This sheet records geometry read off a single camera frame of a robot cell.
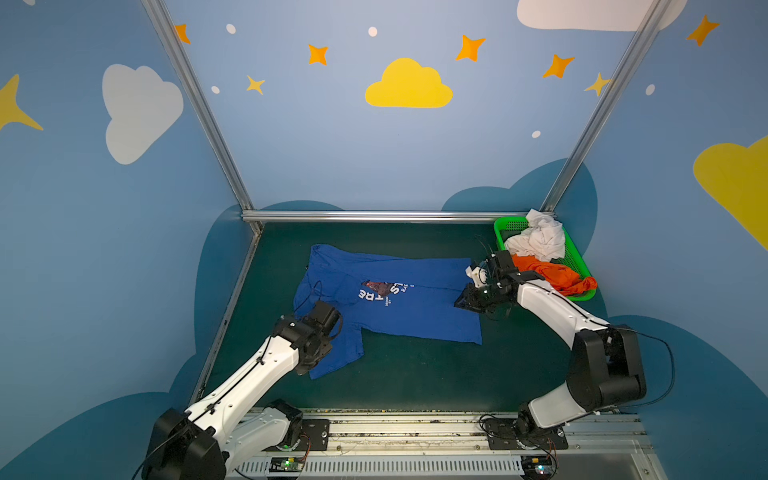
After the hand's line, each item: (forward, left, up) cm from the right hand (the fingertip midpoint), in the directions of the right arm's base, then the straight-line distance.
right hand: (461, 300), depth 89 cm
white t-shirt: (+27, -32, 0) cm, 42 cm away
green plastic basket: (+37, -22, -4) cm, 43 cm away
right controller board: (-40, -16, -11) cm, 44 cm away
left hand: (-18, +39, -2) cm, 43 cm away
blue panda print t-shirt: (+7, +16, -10) cm, 21 cm away
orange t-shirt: (+9, -33, 0) cm, 34 cm away
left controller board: (-42, +45, -10) cm, 62 cm away
